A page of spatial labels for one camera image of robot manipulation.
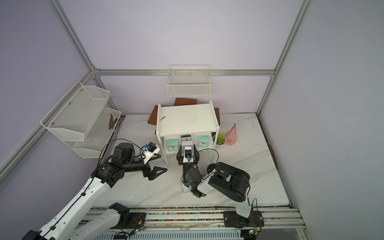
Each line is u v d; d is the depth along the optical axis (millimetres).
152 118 990
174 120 737
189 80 949
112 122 981
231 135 934
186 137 815
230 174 544
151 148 607
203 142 801
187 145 789
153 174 624
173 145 796
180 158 730
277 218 753
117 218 613
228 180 515
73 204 432
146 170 618
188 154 664
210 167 883
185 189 761
